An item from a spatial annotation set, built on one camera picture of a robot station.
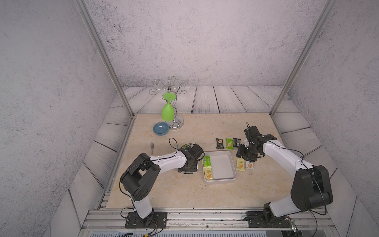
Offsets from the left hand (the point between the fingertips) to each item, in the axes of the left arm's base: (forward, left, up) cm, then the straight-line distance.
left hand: (193, 169), depth 90 cm
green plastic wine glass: (+28, +15, +24) cm, 40 cm away
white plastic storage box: (+2, -19, +1) cm, 19 cm away
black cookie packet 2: (+19, -30, +1) cm, 35 cm away
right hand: (+4, -27, +9) cm, 29 cm away
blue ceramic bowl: (+32, +23, +1) cm, 40 cm away
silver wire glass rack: (+40, +13, +31) cm, 52 cm away
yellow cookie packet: (-3, -9, +2) cm, 10 cm away
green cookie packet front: (0, +4, +25) cm, 26 cm away
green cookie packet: (+18, -25, +1) cm, 31 cm away
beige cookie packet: (+2, -29, +1) cm, 29 cm away
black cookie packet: (+18, -18, +1) cm, 26 cm away
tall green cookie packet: (+4, -8, +2) cm, 10 cm away
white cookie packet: (+2, -34, +1) cm, 34 cm away
